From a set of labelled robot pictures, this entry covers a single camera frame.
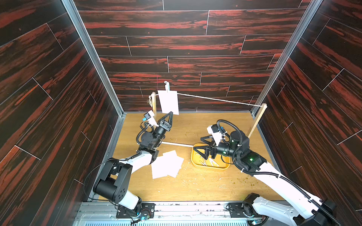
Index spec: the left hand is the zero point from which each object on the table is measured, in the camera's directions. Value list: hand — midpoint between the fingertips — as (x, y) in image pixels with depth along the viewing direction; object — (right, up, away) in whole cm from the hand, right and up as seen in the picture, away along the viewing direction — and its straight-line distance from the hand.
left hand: (173, 114), depth 73 cm
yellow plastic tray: (+16, -30, +18) cm, 38 cm away
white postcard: (-1, -32, +19) cm, 37 cm away
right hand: (+13, -14, -3) cm, 19 cm away
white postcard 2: (-3, -26, +24) cm, 35 cm away
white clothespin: (+19, -31, +16) cm, 39 cm away
